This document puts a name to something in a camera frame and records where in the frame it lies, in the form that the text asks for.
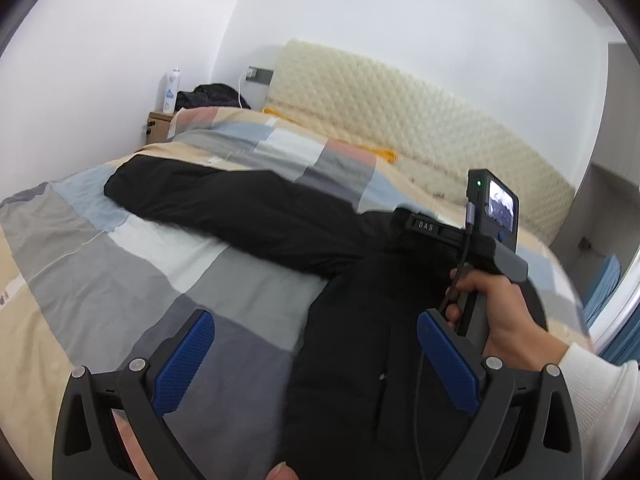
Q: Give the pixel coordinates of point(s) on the wooden nightstand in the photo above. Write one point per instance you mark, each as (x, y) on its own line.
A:
(157, 127)

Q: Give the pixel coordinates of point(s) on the person's right hand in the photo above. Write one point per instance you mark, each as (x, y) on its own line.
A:
(514, 336)

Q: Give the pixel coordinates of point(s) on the yellow cloth at headboard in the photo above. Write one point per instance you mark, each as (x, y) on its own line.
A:
(387, 154)

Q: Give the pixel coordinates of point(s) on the white spray bottle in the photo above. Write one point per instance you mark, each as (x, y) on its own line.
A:
(171, 90)

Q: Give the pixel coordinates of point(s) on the grey wall socket panel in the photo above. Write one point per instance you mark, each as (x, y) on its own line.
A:
(259, 75)

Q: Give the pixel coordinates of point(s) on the black wall hook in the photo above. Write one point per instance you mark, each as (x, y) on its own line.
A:
(584, 245)

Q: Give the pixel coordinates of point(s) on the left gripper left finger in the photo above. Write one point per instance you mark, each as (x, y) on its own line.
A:
(88, 444)

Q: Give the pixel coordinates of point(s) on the patchwork plaid duvet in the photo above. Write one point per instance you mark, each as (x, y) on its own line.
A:
(81, 281)

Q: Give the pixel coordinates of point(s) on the cream quilted headboard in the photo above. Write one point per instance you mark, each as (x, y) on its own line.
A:
(436, 136)

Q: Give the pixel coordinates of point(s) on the black bag on nightstand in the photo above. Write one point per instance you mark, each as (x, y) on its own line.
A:
(210, 95)

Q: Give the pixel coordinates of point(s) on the person's left hand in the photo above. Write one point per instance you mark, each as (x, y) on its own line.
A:
(281, 472)

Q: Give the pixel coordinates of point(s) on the white right sleeve forearm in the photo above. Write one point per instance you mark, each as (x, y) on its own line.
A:
(605, 399)

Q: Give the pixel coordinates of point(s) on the grey white wardrobe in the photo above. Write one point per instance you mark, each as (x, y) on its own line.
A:
(605, 208)

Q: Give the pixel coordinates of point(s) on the blue curtain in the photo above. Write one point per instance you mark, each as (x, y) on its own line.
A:
(624, 347)

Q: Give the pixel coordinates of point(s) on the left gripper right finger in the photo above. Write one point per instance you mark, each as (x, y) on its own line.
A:
(521, 424)

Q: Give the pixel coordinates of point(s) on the black puffer jacket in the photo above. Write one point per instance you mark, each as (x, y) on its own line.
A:
(315, 361)

